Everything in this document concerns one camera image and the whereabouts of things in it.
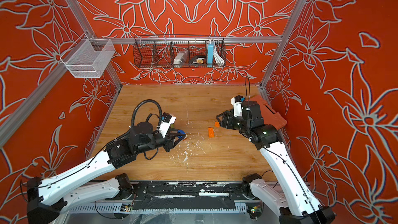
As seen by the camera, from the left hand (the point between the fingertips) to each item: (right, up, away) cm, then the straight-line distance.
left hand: (183, 133), depth 66 cm
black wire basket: (-20, +47, +35) cm, 61 cm away
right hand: (+16, +6, +4) cm, 18 cm away
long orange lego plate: (+14, -6, +27) cm, 31 cm away
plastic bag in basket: (-4, +40, +26) cm, 48 cm away
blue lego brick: (-1, +1, 0) cm, 1 cm away
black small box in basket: (+7, +38, +22) cm, 44 cm away
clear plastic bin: (-61, +40, +26) cm, 78 cm away
